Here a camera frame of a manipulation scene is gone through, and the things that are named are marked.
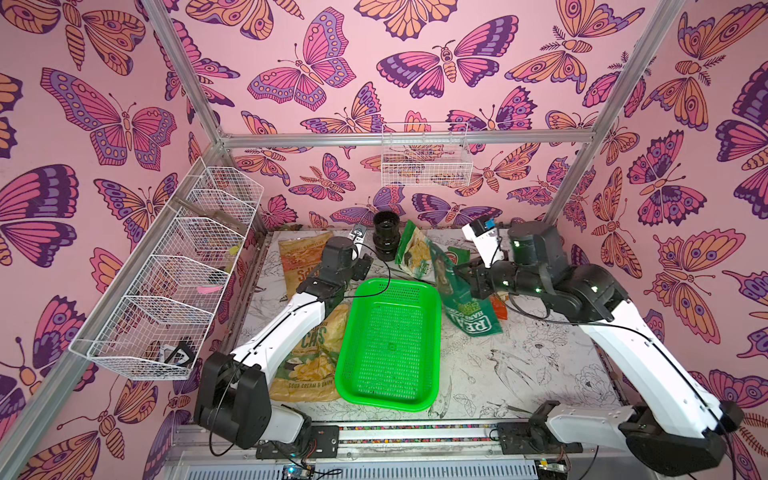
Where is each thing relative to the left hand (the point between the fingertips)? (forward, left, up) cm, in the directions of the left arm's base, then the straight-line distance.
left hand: (355, 245), depth 84 cm
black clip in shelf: (-32, +33, +2) cm, 46 cm away
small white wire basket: (+36, -23, +2) cm, 43 cm away
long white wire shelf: (-27, +41, +2) cm, 49 cm away
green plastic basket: (-22, -9, -23) cm, 33 cm away
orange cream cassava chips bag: (-6, -44, -20) cm, 49 cm away
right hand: (-19, -23, +13) cm, 32 cm away
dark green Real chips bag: (-21, -29, -1) cm, 36 cm away
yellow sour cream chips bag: (-28, +12, -23) cm, 38 cm away
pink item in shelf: (-17, +34, +2) cm, 38 cm away
